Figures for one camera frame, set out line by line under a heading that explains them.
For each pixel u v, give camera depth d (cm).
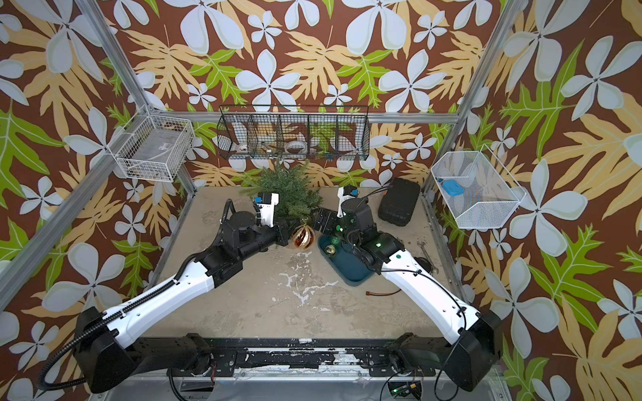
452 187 86
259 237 60
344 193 66
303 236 70
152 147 86
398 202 110
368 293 88
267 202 64
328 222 64
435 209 118
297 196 78
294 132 97
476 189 83
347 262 93
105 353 38
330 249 95
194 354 63
